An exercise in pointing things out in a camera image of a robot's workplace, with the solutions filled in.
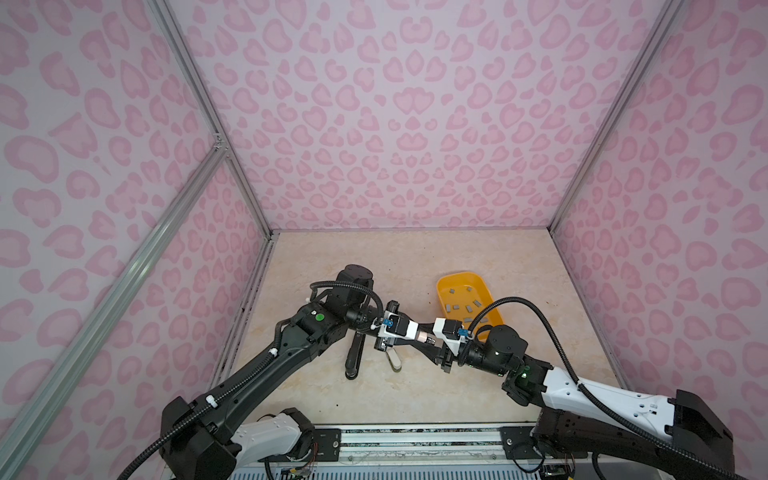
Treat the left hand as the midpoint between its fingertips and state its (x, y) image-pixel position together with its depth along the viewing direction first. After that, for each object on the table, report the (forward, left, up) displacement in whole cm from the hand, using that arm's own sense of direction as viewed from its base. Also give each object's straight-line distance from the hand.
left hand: (427, 329), depth 63 cm
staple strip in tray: (+21, -11, -28) cm, 37 cm away
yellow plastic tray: (+26, -16, -30) cm, 43 cm away
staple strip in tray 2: (+20, -18, -29) cm, 39 cm away
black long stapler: (+4, +18, -24) cm, 31 cm away
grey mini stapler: (+3, +7, -26) cm, 27 cm away
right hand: (+1, +2, -4) cm, 4 cm away
